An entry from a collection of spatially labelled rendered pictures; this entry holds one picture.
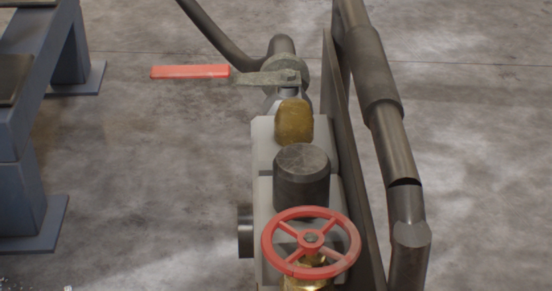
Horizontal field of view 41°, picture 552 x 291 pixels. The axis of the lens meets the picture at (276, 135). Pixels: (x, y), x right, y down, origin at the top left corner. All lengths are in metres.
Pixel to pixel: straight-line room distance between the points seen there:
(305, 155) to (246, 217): 0.08
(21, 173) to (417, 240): 0.85
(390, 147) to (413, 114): 1.06
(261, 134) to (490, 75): 1.10
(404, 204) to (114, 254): 0.83
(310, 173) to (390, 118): 0.08
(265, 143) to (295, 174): 0.12
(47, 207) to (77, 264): 0.15
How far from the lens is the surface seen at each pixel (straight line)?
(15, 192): 1.24
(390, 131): 0.53
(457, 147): 1.49
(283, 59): 0.82
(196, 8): 1.32
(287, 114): 0.67
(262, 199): 0.62
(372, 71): 0.58
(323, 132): 0.70
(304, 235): 0.53
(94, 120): 1.57
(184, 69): 0.76
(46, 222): 1.33
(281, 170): 0.58
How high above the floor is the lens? 0.87
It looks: 36 degrees down
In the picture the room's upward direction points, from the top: straight up
